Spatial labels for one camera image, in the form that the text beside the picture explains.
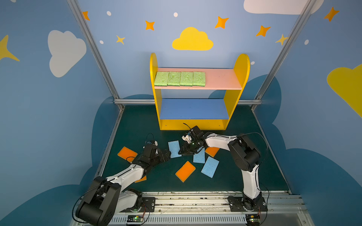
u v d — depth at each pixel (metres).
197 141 0.76
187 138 0.90
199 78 0.78
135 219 0.71
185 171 0.86
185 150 0.85
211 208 0.74
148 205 0.74
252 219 0.72
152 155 0.71
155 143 0.84
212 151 0.93
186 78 0.77
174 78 0.77
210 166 0.88
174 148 0.96
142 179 0.84
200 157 0.91
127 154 0.92
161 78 0.77
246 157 0.53
